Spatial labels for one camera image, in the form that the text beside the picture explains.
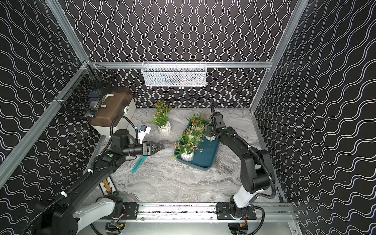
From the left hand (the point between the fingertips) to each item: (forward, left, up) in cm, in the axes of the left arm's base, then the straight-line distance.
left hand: (161, 145), depth 72 cm
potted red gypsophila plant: (+24, -18, -8) cm, 31 cm away
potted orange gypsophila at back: (+25, +6, -9) cm, 28 cm away
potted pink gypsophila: (+7, -12, -14) cm, 19 cm away
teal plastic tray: (+4, -23, -22) cm, 32 cm away
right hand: (+21, -28, -12) cm, 37 cm away
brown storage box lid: (+36, +43, -10) cm, 57 cm away
